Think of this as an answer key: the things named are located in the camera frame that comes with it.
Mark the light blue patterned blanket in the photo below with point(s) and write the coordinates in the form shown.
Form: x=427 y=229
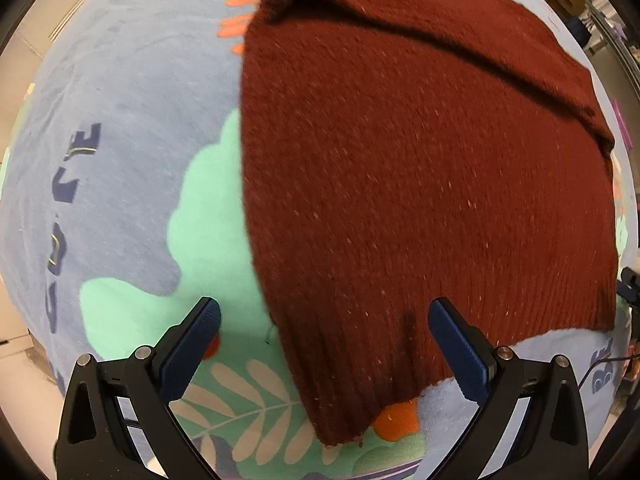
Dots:
x=122 y=204

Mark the dark red knitted sweater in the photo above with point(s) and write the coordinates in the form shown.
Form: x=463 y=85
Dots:
x=398 y=151

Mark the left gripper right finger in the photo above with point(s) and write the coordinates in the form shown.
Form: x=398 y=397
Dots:
x=551 y=442

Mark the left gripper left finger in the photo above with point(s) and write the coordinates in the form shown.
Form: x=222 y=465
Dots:
x=105 y=399

